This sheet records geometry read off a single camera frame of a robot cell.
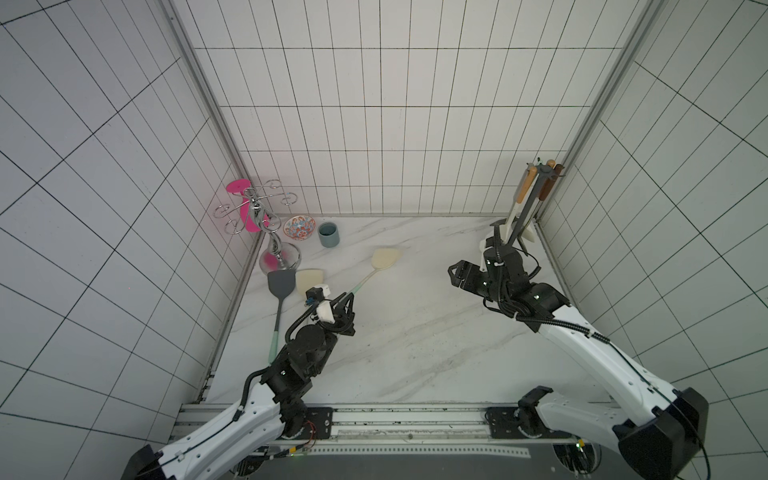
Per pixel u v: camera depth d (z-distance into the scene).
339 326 0.66
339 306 0.70
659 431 0.37
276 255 1.02
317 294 0.63
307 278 0.98
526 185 0.80
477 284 0.66
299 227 1.14
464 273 0.68
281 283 0.98
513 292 0.56
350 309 0.73
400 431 0.73
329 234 1.07
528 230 0.94
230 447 0.49
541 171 0.77
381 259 0.94
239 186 0.92
